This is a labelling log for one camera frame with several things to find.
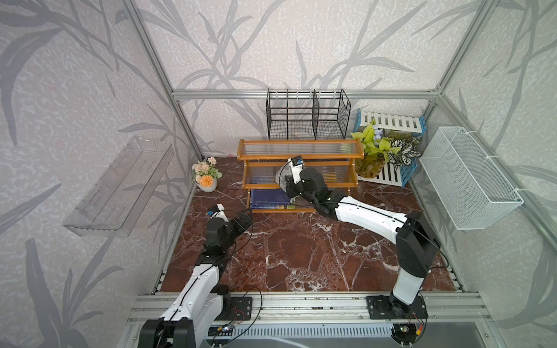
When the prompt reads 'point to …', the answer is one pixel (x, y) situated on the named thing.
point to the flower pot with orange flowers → (206, 175)
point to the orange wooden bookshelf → (336, 159)
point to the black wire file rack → (307, 114)
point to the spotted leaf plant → (407, 151)
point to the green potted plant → (376, 151)
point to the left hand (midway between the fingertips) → (246, 214)
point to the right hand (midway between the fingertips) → (285, 175)
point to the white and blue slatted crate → (413, 125)
